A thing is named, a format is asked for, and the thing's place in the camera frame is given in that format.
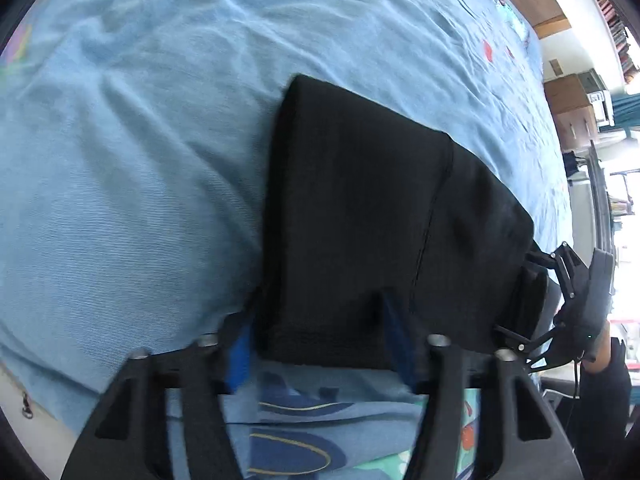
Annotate blue printed bed blanket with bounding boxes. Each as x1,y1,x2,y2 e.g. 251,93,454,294
0,0,577,480

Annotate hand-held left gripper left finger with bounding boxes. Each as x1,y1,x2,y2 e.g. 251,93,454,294
60,310,257,480

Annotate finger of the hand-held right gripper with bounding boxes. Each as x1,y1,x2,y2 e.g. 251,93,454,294
524,242,589,307
492,310,568,362

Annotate black pants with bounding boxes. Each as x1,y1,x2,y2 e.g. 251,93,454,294
252,74,537,372

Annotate row of books on shelf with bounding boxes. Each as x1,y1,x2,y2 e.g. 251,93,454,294
582,0,638,70

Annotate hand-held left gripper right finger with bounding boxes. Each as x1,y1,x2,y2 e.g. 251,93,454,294
379,291,582,480

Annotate wooden dresser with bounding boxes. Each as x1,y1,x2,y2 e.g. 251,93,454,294
542,74,601,149

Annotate white printer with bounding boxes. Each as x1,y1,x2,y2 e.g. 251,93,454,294
577,70,614,129

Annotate teal curtain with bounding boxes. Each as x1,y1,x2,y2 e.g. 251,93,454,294
607,91,640,137

